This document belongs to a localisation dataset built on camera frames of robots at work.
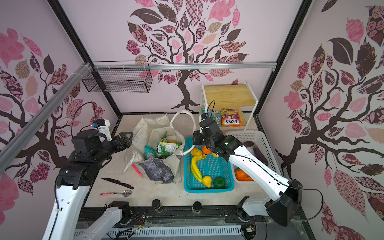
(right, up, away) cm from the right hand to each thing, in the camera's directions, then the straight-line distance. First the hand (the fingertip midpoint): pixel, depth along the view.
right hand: (194, 132), depth 73 cm
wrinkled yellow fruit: (+1, -13, +18) cm, 23 cm away
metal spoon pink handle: (-37, -34, +6) cm, 51 cm away
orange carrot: (+30, -27, +8) cm, 41 cm away
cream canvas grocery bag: (-27, 0, +12) cm, 29 cm away
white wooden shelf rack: (+16, +20, +12) cm, 29 cm away
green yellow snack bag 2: (-19, -5, +18) cm, 27 cm away
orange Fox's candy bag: (+23, +9, +19) cm, 31 cm away
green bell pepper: (+13, -28, +6) cm, 32 cm away
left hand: (-31, -3, -8) cm, 32 cm away
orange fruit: (+7, -12, +19) cm, 24 cm away
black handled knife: (-45, -30, +12) cm, 56 cm away
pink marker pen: (-35, -25, +16) cm, 46 cm away
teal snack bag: (-26, -12, +12) cm, 31 cm away
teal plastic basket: (+15, -23, +17) cm, 32 cm away
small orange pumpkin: (+26, -25, +8) cm, 37 cm away
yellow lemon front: (+7, -28, +8) cm, 30 cm away
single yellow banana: (0, -21, +12) cm, 24 cm away
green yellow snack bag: (-17, -10, +10) cm, 22 cm away
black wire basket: (-49, +35, +22) cm, 64 cm away
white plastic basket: (+42, -5, +23) cm, 48 cm away
